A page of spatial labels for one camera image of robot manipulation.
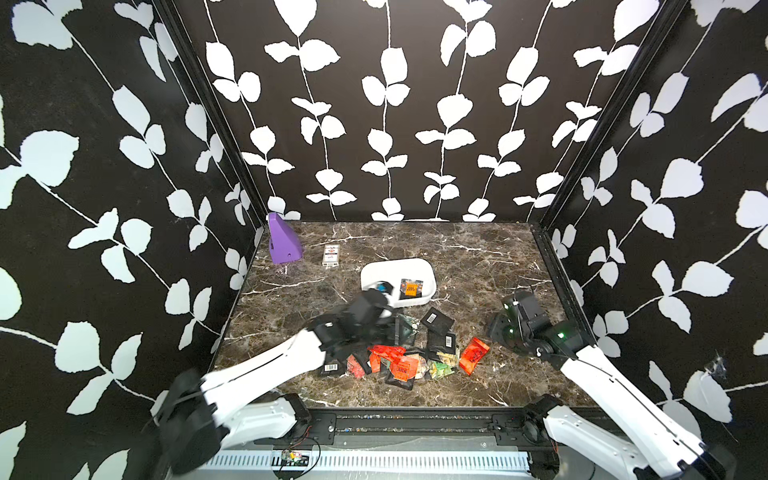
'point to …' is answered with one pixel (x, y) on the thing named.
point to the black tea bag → (437, 320)
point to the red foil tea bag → (472, 355)
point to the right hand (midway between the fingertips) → (487, 324)
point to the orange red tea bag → (404, 367)
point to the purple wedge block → (285, 242)
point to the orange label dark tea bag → (410, 289)
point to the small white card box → (331, 255)
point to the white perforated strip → (375, 462)
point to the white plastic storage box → (396, 270)
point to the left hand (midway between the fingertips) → (412, 328)
